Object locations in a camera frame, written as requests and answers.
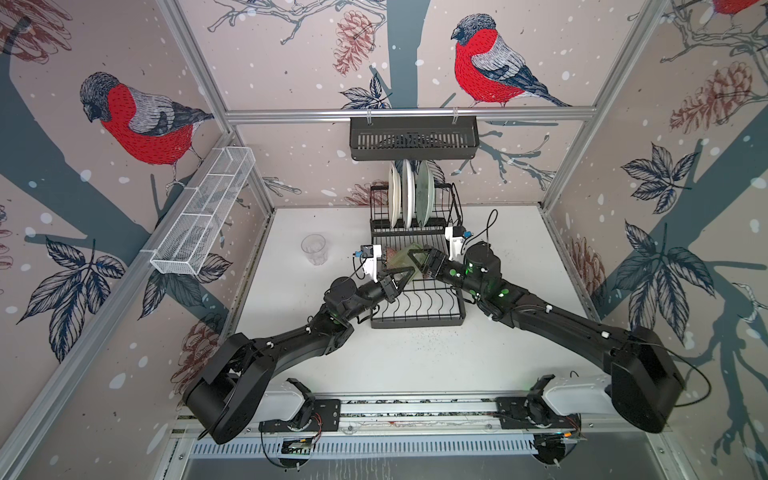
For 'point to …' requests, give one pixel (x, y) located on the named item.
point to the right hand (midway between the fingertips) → (412, 259)
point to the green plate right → (425, 193)
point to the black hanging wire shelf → (407, 138)
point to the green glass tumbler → (410, 260)
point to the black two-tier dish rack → (424, 301)
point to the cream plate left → (394, 195)
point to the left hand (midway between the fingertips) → (414, 273)
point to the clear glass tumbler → (315, 247)
